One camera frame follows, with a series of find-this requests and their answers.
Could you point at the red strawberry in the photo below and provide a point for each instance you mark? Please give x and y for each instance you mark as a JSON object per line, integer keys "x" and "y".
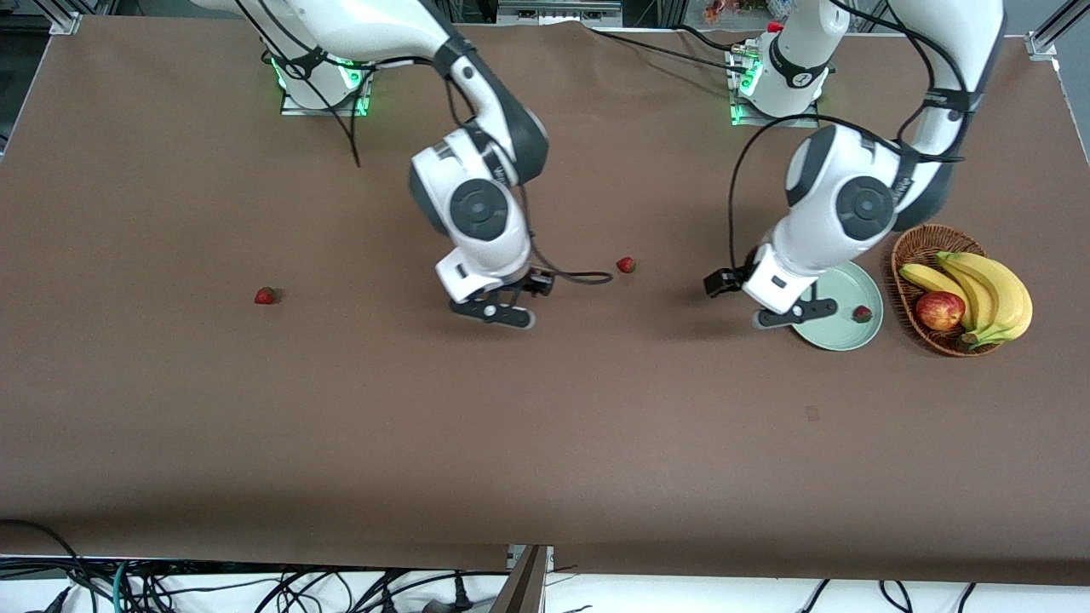
{"x": 862, "y": 314}
{"x": 626, "y": 265}
{"x": 265, "y": 296}

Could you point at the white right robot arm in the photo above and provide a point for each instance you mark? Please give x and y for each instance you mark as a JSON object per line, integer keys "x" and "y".
{"x": 490, "y": 260}

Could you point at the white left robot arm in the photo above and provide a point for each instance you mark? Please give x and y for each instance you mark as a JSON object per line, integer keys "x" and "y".
{"x": 817, "y": 238}

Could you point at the pale green round plate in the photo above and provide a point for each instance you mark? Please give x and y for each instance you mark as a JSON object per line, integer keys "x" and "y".
{"x": 851, "y": 336}

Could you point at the brown table cover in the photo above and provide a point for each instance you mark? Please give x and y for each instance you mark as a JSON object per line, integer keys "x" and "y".
{"x": 545, "y": 443}

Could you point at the brown wicker basket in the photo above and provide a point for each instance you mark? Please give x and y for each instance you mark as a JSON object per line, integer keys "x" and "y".
{"x": 915, "y": 247}

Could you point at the red apple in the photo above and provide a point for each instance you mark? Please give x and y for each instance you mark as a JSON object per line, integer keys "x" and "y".
{"x": 939, "y": 311}

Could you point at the yellow banana bunch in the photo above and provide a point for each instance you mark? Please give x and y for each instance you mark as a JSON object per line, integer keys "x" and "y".
{"x": 1005, "y": 298}

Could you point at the metal frame rail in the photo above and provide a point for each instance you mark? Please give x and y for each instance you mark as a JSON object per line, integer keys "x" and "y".
{"x": 562, "y": 12}

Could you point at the aluminium table frame post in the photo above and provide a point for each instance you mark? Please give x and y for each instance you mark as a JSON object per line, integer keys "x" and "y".
{"x": 524, "y": 587}

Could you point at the aluminium frame profile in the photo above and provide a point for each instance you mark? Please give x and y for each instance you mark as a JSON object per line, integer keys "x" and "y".
{"x": 1043, "y": 41}
{"x": 66, "y": 21}

